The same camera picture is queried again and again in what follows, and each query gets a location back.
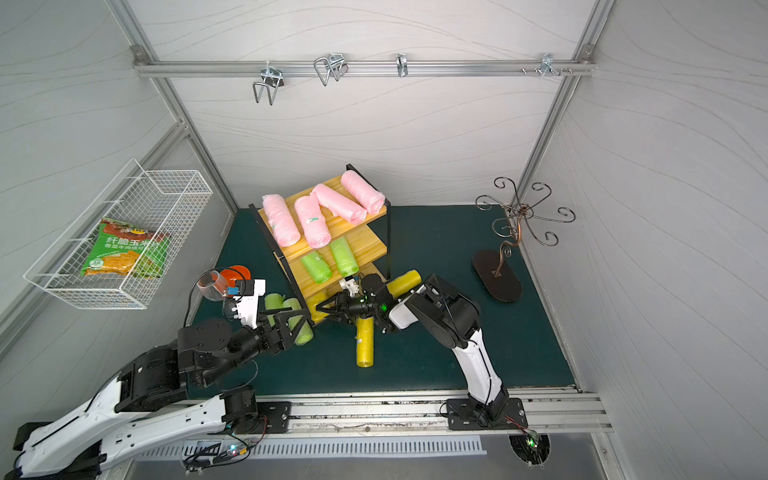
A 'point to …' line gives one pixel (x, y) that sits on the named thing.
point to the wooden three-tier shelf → (368, 241)
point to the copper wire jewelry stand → (495, 271)
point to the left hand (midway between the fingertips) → (302, 316)
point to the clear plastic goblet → (213, 286)
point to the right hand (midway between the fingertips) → (315, 312)
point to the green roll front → (344, 257)
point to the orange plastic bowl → (235, 273)
